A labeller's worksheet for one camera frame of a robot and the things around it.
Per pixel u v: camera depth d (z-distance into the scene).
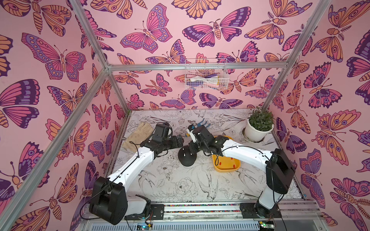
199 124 1.13
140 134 1.06
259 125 0.90
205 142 0.63
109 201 0.40
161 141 0.63
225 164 0.90
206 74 0.97
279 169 0.45
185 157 0.87
